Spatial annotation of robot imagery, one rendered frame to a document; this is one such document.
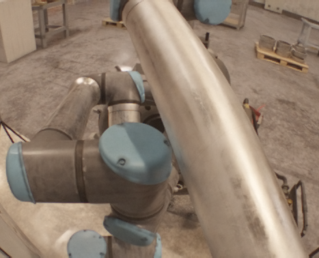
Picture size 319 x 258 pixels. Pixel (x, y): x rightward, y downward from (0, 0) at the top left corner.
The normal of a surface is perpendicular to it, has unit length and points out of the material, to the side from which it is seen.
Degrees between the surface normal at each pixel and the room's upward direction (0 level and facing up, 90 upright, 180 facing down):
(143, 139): 5
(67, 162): 25
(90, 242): 5
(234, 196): 39
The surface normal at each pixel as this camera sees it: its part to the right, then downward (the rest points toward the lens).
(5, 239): 0.66, 0.51
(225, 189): -0.49, -0.29
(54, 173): 0.16, -0.13
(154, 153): 0.15, -0.78
